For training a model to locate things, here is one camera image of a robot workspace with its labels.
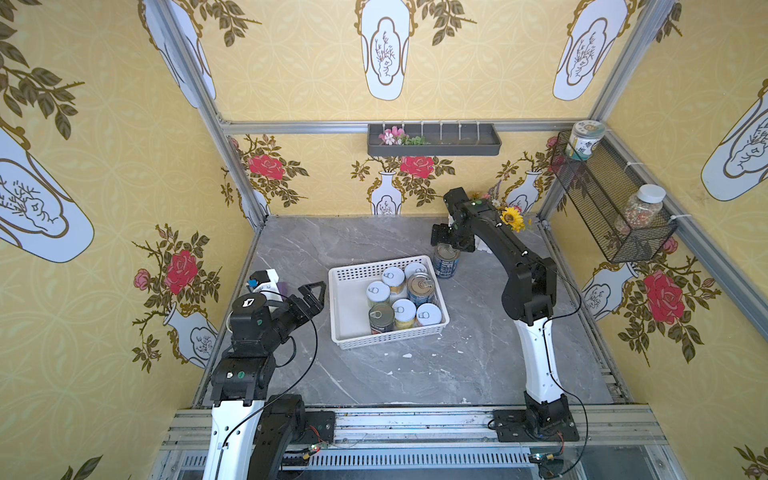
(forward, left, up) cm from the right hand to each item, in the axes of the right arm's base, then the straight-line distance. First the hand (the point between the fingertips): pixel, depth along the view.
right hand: (453, 240), depth 100 cm
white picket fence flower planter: (+3, -17, +9) cm, 20 cm away
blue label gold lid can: (-17, +11, -2) cm, 21 cm away
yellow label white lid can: (-25, +16, -4) cm, 30 cm away
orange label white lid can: (-13, +19, -5) cm, 24 cm away
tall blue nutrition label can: (-8, +3, 0) cm, 9 cm away
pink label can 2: (-25, +9, -4) cm, 27 cm away
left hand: (-30, +40, +15) cm, 53 cm away
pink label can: (-10, +13, -4) cm, 17 cm away
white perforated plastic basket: (-22, +33, -9) cm, 41 cm away
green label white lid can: (-19, +24, -4) cm, 31 cm away
